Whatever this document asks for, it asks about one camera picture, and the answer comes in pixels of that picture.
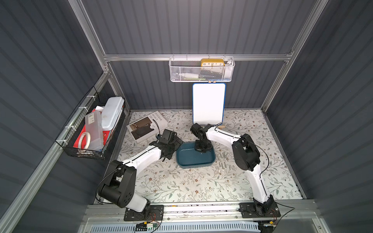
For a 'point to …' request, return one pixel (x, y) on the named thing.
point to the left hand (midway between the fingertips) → (180, 145)
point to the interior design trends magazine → (147, 126)
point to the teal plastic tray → (187, 157)
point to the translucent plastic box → (93, 126)
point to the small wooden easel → (221, 126)
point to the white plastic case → (110, 111)
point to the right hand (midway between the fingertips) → (202, 150)
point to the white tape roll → (88, 140)
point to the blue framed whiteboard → (208, 103)
